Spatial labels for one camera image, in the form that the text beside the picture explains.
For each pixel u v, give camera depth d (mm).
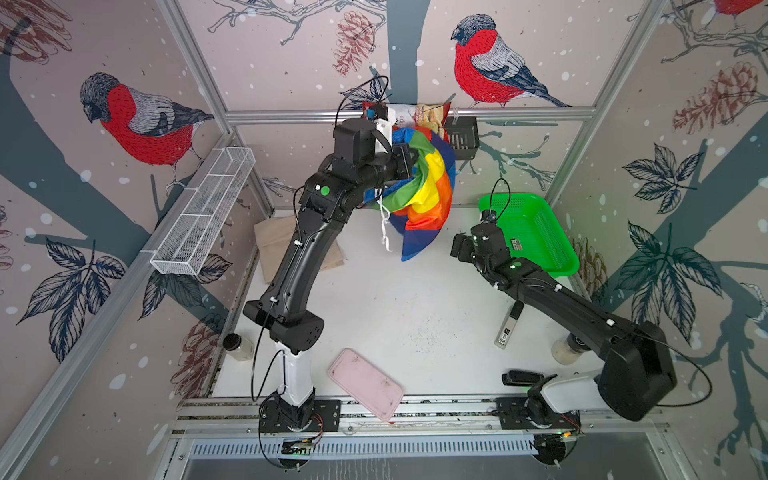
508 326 856
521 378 778
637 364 407
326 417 731
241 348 776
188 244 711
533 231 1131
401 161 543
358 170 469
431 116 856
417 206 616
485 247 624
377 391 749
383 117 545
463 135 951
